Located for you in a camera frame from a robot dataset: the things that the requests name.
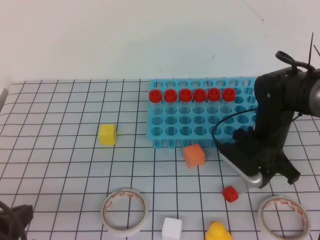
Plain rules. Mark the right white tape roll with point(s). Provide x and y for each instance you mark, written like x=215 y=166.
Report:
x=281 y=218

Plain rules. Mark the red capped tube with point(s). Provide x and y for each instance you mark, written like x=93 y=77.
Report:
x=228 y=97
x=185 y=99
x=199 y=99
x=213 y=104
x=232 y=193
x=155 y=106
x=170 y=98

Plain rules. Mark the orange foam cube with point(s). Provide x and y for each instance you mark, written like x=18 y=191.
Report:
x=193 y=155

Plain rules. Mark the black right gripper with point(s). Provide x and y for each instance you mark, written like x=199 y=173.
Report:
x=259 y=150

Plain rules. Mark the white tape roll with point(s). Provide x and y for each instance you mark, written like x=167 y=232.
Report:
x=124 y=212
x=281 y=218

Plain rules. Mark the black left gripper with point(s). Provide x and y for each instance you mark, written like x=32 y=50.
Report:
x=14 y=220

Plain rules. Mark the blue test tube rack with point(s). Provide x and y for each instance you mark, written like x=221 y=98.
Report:
x=243 y=115

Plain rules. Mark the yellow rubber duck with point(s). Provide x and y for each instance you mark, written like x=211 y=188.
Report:
x=217 y=231

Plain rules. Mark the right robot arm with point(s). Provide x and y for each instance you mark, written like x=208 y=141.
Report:
x=302 y=96

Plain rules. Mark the yellow foam cube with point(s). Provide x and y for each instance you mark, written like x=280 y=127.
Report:
x=107 y=134

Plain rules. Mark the white grid cloth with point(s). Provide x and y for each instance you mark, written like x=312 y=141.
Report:
x=51 y=158

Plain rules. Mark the left white tape roll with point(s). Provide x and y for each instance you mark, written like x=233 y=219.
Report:
x=124 y=212

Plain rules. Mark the white foam cube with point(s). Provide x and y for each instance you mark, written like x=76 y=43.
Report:
x=172 y=229

